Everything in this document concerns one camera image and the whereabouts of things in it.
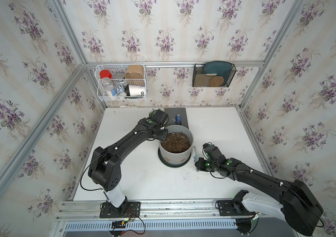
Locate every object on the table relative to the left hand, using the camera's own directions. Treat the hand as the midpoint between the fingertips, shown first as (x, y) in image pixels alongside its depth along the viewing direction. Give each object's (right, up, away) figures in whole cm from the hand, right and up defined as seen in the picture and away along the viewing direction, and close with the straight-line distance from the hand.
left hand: (165, 136), depth 86 cm
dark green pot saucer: (+5, -17, 0) cm, 18 cm away
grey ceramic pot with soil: (+7, -7, -1) cm, 10 cm away
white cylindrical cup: (-20, +29, +7) cm, 36 cm away
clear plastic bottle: (-36, +30, +4) cm, 47 cm away
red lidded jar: (-38, +39, +5) cm, 55 cm away
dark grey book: (+5, +16, +30) cm, 35 cm away
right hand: (+18, -16, -2) cm, 24 cm away
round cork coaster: (+34, +36, +12) cm, 51 cm away
